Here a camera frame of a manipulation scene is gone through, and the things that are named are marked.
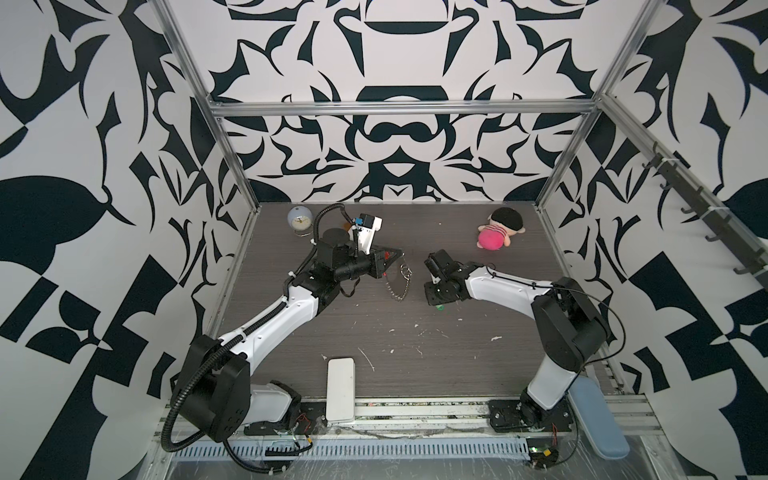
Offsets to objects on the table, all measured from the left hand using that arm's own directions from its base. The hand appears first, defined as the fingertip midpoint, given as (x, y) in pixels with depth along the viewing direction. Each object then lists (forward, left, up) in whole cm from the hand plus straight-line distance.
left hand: (404, 246), depth 75 cm
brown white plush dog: (+1, +13, +8) cm, 15 cm away
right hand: (0, -10, -24) cm, 26 cm away
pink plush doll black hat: (+24, -38, -20) cm, 49 cm away
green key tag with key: (-4, -12, -27) cm, 30 cm away
